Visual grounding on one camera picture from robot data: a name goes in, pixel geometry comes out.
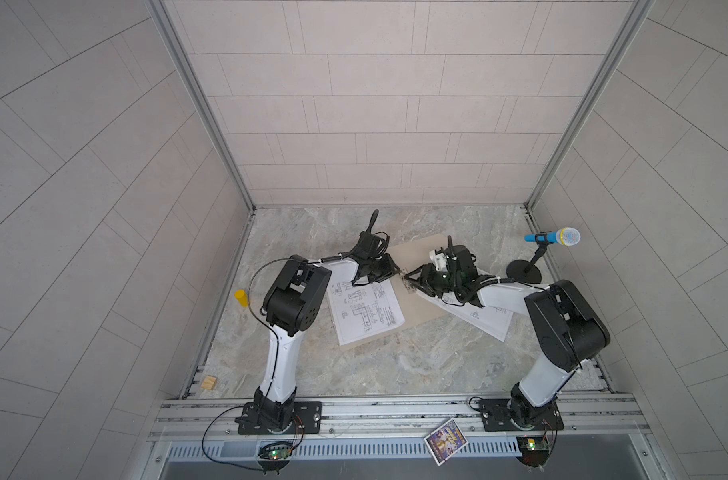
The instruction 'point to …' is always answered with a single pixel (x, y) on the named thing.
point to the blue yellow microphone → (567, 236)
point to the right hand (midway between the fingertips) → (407, 280)
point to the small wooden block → (209, 383)
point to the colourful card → (445, 441)
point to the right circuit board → (532, 450)
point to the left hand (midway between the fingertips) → (406, 265)
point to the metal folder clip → (410, 287)
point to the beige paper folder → (412, 308)
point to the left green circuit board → (275, 451)
